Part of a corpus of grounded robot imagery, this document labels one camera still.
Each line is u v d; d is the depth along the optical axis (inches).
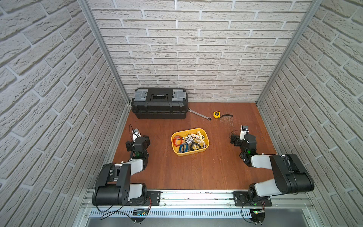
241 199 29.1
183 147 35.2
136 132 30.0
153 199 28.9
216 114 43.1
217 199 29.7
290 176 17.6
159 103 37.4
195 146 35.6
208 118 42.9
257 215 27.4
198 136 36.4
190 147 35.3
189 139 36.3
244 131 31.4
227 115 43.5
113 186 16.6
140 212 28.1
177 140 37.3
